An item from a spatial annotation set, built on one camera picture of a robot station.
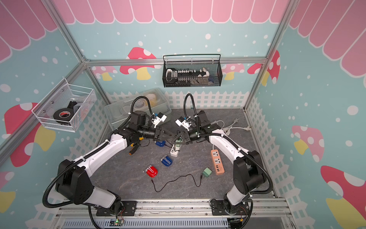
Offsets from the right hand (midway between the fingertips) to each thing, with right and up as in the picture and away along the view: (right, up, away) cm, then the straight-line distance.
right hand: (173, 143), depth 73 cm
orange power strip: (+26, -14, +15) cm, 33 cm away
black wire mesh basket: (+26, +48, +23) cm, 59 cm away
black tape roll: (-54, +15, -3) cm, 56 cm away
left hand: (-1, +2, 0) cm, 2 cm away
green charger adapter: (+19, -19, +12) cm, 30 cm away
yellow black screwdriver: (-15, +3, -4) cm, 16 cm away
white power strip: (-1, -7, +15) cm, 16 cm away
